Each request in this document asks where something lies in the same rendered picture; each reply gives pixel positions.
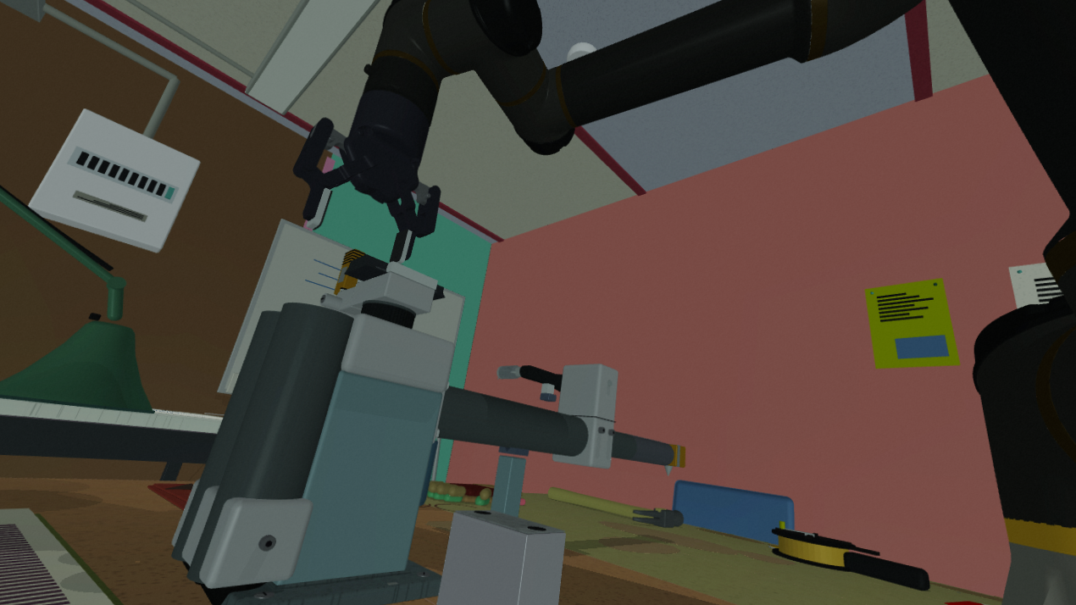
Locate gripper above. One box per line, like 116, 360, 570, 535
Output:
292, 103, 442, 264

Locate black grey flip lock lever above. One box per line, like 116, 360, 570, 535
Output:
497, 364, 566, 386

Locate dark leg with yellow tip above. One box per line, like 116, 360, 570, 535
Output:
609, 429, 687, 470

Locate yellow black clamp lever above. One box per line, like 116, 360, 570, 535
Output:
334, 249, 369, 297

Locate white tripod head clamp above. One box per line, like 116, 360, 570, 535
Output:
340, 262, 440, 330

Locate dark grey outer leg tube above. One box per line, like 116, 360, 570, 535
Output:
436, 386, 590, 461

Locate white flip lock collar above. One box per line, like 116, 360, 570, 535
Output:
554, 363, 620, 470

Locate teal door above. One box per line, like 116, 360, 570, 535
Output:
304, 155, 497, 482

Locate white board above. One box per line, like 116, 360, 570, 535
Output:
219, 219, 465, 397

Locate white ceiling light panel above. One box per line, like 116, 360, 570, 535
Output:
247, 0, 380, 114

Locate grey conduit pipe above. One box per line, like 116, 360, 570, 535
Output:
42, 4, 182, 140

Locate white electrical box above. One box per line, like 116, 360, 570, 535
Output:
29, 109, 202, 253

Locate green tray with brown balls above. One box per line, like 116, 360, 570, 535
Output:
427, 480, 497, 508

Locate green lamp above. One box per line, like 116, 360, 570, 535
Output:
0, 185, 157, 415

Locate red flat thing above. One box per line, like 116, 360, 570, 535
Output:
149, 480, 203, 506

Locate dark shelf with white top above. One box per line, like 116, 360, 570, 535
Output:
0, 397, 224, 482

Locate grey block stand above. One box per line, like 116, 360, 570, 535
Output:
438, 510, 567, 605

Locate blue box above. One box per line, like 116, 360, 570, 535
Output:
672, 480, 796, 546

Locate grey floor grille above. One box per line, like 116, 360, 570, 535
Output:
0, 507, 123, 605

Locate olive green mat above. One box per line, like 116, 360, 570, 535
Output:
521, 496, 1000, 605

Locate blue-grey support post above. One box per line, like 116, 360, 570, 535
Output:
494, 449, 530, 516

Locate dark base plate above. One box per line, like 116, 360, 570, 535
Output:
219, 564, 444, 605

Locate yellow wall poster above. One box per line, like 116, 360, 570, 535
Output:
865, 278, 961, 370

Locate yellow reel with black handle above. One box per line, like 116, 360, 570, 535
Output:
771, 521, 931, 591

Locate white wall vent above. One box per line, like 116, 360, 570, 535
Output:
1008, 262, 1066, 311

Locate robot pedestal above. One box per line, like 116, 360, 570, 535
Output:
1002, 542, 1076, 605

